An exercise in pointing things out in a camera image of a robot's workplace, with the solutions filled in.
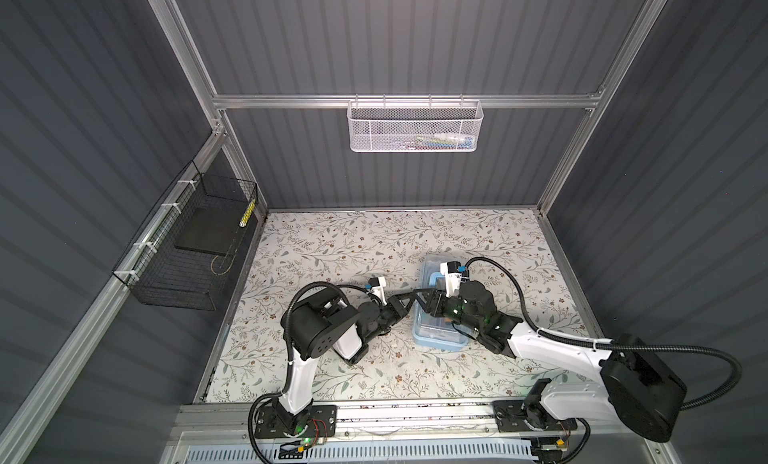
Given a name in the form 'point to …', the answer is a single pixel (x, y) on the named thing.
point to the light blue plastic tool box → (451, 345)
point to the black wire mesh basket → (183, 255)
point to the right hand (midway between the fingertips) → (420, 299)
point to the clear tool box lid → (427, 324)
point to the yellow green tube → (247, 213)
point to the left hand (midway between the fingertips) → (419, 297)
